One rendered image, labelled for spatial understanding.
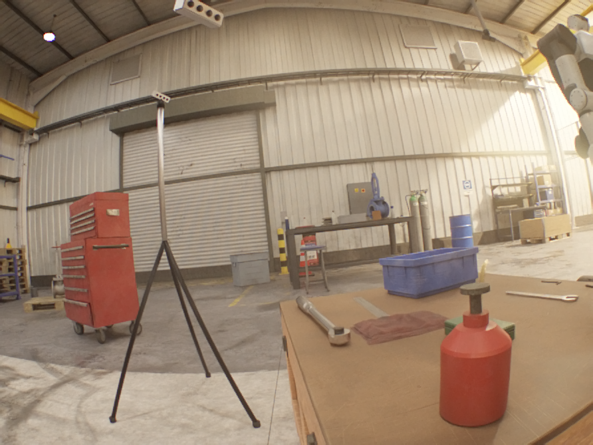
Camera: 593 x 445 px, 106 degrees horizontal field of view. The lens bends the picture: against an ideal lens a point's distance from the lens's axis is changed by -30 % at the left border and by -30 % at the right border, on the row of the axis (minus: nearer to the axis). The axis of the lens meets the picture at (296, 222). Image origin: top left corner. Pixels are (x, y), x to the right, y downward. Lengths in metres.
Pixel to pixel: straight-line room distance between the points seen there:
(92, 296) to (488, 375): 2.61
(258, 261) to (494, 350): 5.52
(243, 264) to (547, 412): 5.46
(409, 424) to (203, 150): 8.53
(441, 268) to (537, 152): 10.52
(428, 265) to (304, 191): 7.29
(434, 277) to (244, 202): 7.38
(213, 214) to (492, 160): 8.07
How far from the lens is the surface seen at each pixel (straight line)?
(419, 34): 10.93
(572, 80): 1.37
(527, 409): 0.39
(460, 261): 1.09
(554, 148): 11.75
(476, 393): 0.34
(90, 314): 2.73
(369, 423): 0.38
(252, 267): 5.71
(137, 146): 9.55
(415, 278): 0.96
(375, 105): 9.12
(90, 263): 2.70
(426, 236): 8.10
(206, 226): 8.33
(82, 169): 10.57
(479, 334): 0.33
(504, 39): 12.47
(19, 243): 12.00
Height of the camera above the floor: 0.68
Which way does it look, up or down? 4 degrees up
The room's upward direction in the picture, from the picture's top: 6 degrees counter-clockwise
